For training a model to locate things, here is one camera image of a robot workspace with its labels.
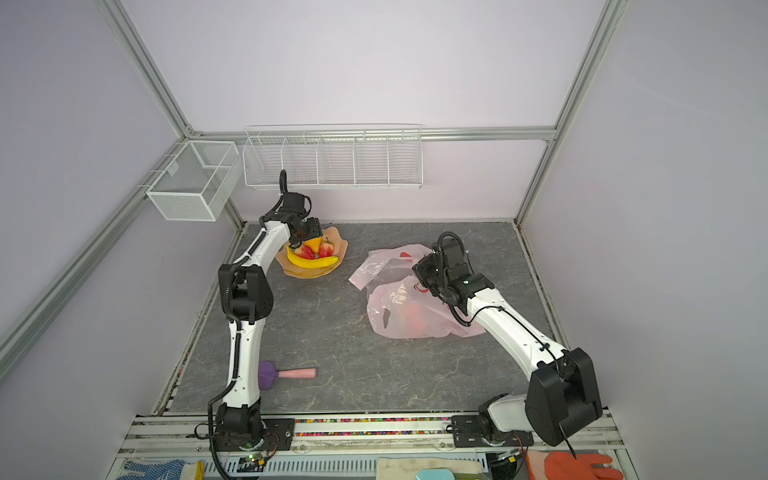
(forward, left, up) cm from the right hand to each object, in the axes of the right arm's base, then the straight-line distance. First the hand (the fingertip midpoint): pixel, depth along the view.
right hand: (413, 267), depth 83 cm
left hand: (+23, +34, -10) cm, 42 cm away
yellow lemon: (+21, +35, -14) cm, 43 cm away
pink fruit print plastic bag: (-11, +4, -2) cm, 12 cm away
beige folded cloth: (-44, +2, -19) cm, 48 cm away
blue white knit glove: (-45, +59, -18) cm, 76 cm away
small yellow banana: (+14, +36, -16) cm, 42 cm away
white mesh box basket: (+29, +70, +8) cm, 76 cm away
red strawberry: (+18, +38, -14) cm, 44 cm away
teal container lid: (-45, -4, -19) cm, 49 cm away
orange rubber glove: (-44, -34, -18) cm, 58 cm away
